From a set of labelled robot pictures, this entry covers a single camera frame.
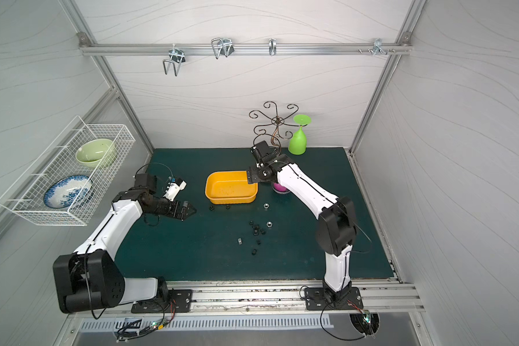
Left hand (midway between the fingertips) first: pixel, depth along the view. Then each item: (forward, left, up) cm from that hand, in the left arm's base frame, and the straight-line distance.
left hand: (186, 209), depth 83 cm
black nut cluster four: (-4, -30, -11) cm, 32 cm away
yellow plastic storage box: (+19, -14, -11) cm, 25 cm away
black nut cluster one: (+1, -25, -12) cm, 28 cm away
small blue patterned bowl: (+16, -37, -9) cm, 42 cm away
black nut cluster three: (-4, -27, -12) cm, 30 cm away
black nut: (+8, -6, -13) cm, 16 cm away
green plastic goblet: (+27, -45, +11) cm, 53 cm away
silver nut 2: (-1, -33, -11) cm, 35 cm away
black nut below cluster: (-8, -28, -13) cm, 32 cm away
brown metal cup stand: (+30, -34, +15) cm, 48 cm away
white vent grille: (-36, -13, -13) cm, 40 cm away
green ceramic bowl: (+8, +26, +23) cm, 36 cm away
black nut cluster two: (-2, -28, -11) cm, 30 cm away
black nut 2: (+8, -14, -13) cm, 20 cm away
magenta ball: (+17, -37, -7) cm, 42 cm away
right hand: (+14, -28, +6) cm, 32 cm away
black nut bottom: (-12, -27, -12) cm, 32 cm away
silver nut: (+9, -31, -12) cm, 35 cm away
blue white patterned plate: (-7, +28, +21) cm, 36 cm away
